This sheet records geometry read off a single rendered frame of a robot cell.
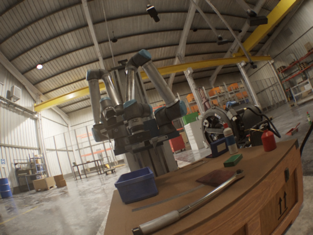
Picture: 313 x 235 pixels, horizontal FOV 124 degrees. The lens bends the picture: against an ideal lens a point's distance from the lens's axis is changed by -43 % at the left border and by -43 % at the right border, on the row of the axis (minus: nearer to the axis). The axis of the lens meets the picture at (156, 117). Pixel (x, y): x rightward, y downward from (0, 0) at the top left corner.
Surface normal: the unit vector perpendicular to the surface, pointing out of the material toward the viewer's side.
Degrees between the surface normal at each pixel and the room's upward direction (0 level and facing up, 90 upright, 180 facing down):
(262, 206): 90
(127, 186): 90
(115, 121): 66
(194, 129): 90
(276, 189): 90
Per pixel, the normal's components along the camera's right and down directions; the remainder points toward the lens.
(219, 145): 0.29, -0.05
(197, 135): 0.12, -0.23
